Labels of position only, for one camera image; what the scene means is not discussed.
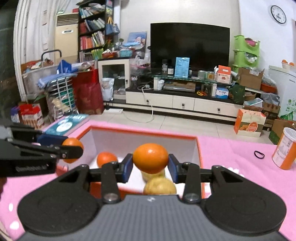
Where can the dark glass bottle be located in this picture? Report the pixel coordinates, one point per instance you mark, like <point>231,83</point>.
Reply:
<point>164,64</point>

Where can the teal tissue box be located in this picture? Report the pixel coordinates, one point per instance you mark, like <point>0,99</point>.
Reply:
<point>126,53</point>

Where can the small orange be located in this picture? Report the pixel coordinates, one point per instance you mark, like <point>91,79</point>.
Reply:
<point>106,158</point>
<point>73,141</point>

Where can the light blue card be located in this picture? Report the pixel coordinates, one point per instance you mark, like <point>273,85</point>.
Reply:
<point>182,67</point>

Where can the black television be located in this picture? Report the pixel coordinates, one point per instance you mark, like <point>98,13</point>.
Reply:
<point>196,41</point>

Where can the clear glass jar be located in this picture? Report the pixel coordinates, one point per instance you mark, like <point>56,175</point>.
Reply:
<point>201,74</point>

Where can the blue cloth bundle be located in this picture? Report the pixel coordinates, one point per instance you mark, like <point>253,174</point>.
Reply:
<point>64,67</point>

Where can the orange white carton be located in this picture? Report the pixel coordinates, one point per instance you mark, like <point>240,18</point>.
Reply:
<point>223,75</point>

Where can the orange cardboard box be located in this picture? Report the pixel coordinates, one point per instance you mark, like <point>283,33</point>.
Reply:
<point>148,141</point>

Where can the orange plastic basin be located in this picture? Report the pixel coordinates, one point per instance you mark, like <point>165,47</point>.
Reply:
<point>268,88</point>

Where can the large orange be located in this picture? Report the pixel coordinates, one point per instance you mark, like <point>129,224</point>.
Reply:
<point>150,158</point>

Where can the green plastic rack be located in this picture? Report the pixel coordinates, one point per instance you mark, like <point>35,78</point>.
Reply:
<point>239,53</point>

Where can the blue tote bag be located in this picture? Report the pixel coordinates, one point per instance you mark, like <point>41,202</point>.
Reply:
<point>112,29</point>

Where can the brown green cardboard box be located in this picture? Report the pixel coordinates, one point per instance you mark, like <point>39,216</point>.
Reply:
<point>277,132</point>

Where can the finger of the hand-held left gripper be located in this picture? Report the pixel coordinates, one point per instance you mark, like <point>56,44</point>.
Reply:
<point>69,153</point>
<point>50,140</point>

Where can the blue picture board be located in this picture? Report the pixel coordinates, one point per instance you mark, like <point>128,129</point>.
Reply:
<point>137,38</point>

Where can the silver media player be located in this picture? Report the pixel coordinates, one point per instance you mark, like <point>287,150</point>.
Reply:
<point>179,87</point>

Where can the tan lidded jar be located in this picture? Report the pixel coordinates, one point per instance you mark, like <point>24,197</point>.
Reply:
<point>210,75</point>

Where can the brown printed carton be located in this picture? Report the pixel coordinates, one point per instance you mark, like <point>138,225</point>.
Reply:
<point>271,109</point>

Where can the white black television cabinet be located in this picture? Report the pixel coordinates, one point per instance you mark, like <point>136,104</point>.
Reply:
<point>161,100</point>

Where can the orange gift box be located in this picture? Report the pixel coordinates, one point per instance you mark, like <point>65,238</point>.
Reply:
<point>249,125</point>

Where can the grey storage bin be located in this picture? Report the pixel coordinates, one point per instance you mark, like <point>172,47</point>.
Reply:
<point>34,78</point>

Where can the red white carton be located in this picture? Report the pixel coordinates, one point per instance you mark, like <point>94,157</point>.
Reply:
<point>32,117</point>

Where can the clear bin with teal lid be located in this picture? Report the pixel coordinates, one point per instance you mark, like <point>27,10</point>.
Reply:
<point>253,102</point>

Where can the white bowl of oranges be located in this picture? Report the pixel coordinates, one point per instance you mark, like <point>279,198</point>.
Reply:
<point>288,66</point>

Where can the orange white canister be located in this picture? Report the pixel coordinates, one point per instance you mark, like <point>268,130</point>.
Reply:
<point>285,150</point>

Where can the white curtain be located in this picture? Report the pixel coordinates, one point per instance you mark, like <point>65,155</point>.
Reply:
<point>30,34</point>

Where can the dark green bag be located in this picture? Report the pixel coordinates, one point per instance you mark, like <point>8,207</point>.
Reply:
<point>237,95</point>

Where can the blue white mask box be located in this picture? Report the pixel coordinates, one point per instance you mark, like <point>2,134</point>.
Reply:
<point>222,93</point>

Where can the white plastic bag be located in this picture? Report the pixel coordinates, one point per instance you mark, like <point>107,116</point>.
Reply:
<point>108,89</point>

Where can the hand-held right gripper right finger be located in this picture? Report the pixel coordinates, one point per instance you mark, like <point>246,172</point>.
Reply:
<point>173,168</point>

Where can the teal tissue pack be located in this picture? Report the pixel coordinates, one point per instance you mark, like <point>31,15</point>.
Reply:
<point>67,125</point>

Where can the dark bookshelf with books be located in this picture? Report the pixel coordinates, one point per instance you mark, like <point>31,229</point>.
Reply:
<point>92,25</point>

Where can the round wall clock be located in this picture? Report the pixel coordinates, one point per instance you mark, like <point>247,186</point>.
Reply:
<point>278,14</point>

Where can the red gift bag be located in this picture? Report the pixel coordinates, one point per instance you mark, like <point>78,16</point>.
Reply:
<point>89,97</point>

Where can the white freezer with green print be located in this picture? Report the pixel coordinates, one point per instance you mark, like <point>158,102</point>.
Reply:
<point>284,92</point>

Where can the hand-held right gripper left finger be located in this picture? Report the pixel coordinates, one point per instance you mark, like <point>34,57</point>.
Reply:
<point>126,168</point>

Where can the beige floor air conditioner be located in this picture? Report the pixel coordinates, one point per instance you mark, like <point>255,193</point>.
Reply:
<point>67,39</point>

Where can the white glass-door cabinet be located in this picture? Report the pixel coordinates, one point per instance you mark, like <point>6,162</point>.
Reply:
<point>126,74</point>

